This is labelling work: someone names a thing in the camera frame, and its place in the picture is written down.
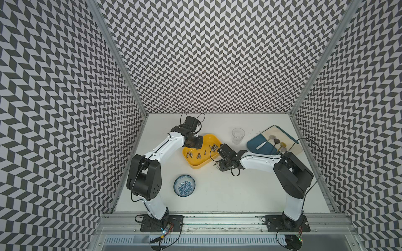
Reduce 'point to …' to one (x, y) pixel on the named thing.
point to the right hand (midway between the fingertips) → (224, 166)
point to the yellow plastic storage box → (209, 139)
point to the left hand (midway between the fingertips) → (198, 144)
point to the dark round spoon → (276, 141)
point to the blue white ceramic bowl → (184, 185)
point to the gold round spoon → (282, 144)
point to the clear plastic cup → (237, 134)
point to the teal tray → (258, 144)
